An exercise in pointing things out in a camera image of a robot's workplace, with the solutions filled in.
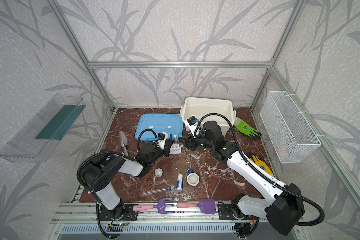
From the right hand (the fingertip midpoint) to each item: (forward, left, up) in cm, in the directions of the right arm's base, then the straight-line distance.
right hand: (183, 130), depth 73 cm
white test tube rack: (+2, +6, -24) cm, 24 cm away
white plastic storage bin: (+34, -9, -19) cm, 40 cm away
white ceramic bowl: (-16, -5, -25) cm, 30 cm away
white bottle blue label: (-17, +2, -25) cm, 30 cm away
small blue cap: (-11, -3, -26) cm, 28 cm away
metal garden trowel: (+9, +42, -26) cm, 50 cm away
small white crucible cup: (-12, +15, -25) cm, 32 cm away
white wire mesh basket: (-8, -45, +8) cm, 47 cm away
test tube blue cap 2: (-20, +9, -27) cm, 35 cm away
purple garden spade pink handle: (-29, -12, -26) cm, 41 cm away
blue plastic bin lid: (+25, +10, -26) cm, 37 cm away
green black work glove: (+23, -41, -27) cm, 54 cm away
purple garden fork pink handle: (-29, +12, -24) cm, 40 cm away
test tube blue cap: (+4, +5, -14) cm, 16 cm away
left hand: (+6, +6, -14) cm, 16 cm away
